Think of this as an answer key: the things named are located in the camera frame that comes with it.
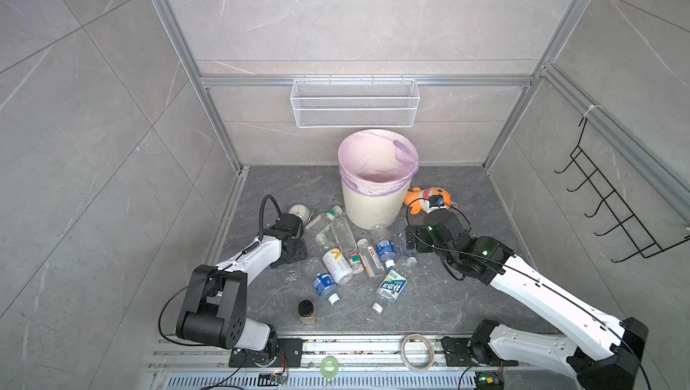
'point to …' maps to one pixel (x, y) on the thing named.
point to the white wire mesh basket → (355, 102)
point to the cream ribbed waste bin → (364, 210)
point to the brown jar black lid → (305, 312)
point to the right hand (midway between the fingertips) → (419, 226)
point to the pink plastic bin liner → (377, 163)
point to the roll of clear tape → (403, 357)
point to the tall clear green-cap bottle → (347, 243)
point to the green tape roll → (329, 367)
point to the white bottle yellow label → (338, 266)
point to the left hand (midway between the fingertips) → (292, 249)
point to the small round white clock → (301, 210)
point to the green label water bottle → (392, 286)
